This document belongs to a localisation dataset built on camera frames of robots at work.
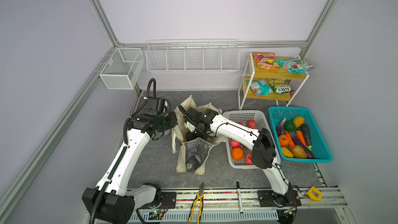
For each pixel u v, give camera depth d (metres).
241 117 0.97
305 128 0.91
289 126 0.94
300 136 0.93
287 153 0.84
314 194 0.74
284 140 0.88
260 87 0.96
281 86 0.97
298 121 0.96
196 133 0.71
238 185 0.79
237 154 0.82
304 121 0.96
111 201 0.37
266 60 0.86
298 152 0.82
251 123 0.96
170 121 0.66
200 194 0.74
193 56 0.98
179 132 0.71
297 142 0.90
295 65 0.79
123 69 1.00
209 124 0.59
